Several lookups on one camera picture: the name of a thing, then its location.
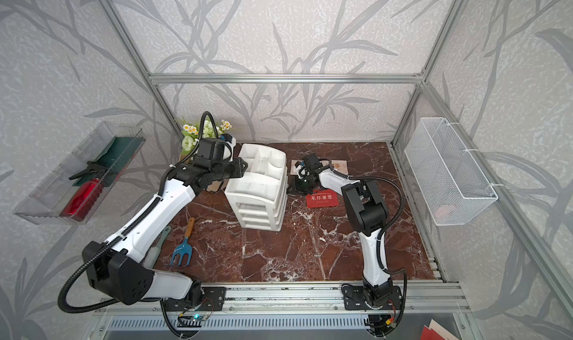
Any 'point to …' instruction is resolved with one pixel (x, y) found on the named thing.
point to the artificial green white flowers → (190, 134)
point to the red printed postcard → (322, 197)
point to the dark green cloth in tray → (115, 157)
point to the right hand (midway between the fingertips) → (288, 190)
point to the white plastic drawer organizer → (261, 195)
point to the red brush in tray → (83, 200)
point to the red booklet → (436, 331)
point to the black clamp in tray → (94, 169)
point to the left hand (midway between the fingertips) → (246, 165)
